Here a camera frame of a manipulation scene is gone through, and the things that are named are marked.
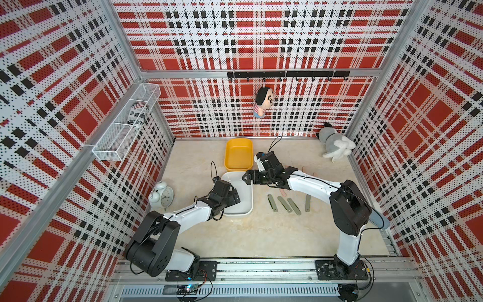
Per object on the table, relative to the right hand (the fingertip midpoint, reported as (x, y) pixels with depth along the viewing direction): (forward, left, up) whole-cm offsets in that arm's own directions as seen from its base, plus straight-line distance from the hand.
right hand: (252, 177), depth 89 cm
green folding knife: (-8, -10, -12) cm, 18 cm away
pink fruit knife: (-2, -16, -11) cm, 20 cm away
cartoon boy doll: (+30, -7, +23) cm, 38 cm away
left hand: (-6, +9, -9) cm, 14 cm away
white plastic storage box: (-4, +3, -6) cm, 8 cm away
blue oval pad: (-18, -57, -9) cm, 61 cm away
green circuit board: (-43, +23, -9) cm, 49 cm away
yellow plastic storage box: (+23, +8, -10) cm, 26 cm away
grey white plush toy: (+22, -48, -2) cm, 53 cm away
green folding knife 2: (-9, -17, -12) cm, 23 cm away
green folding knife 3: (-12, -23, -12) cm, 28 cm away
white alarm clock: (-9, +41, 0) cm, 42 cm away
